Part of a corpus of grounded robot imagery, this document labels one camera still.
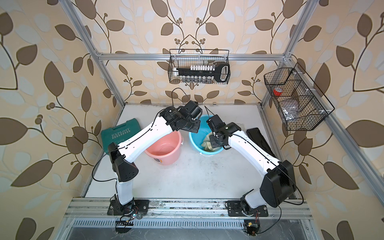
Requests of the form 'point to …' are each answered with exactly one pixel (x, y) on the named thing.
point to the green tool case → (120, 133)
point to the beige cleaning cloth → (207, 145)
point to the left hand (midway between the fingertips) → (193, 123)
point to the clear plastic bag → (290, 111)
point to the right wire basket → (301, 105)
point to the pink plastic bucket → (167, 150)
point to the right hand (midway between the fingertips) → (218, 141)
